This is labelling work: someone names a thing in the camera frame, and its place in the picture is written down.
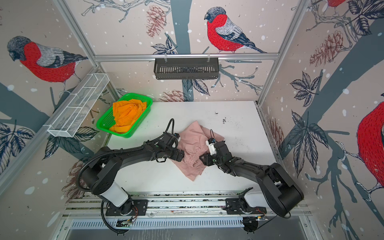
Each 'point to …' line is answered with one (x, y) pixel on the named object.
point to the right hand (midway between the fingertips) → (202, 158)
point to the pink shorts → (192, 141)
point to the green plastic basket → (145, 98)
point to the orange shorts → (125, 112)
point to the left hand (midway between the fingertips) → (178, 152)
